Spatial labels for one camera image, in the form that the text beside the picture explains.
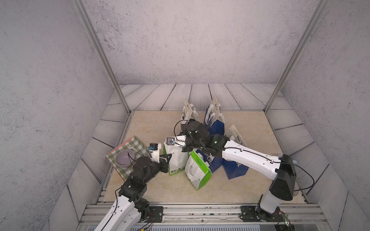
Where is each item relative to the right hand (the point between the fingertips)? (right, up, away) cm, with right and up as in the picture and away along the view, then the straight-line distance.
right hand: (176, 136), depth 73 cm
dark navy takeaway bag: (+7, +12, +13) cm, 19 cm away
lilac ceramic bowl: (-34, -16, +19) cm, 42 cm away
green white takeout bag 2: (+10, -15, -8) cm, 20 cm away
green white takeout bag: (+1, -14, +5) cm, 15 cm away
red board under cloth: (-42, -9, +31) cm, 52 cm away
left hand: (-2, -10, +2) cm, 11 cm away
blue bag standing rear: (+22, +8, +18) cm, 30 cm away
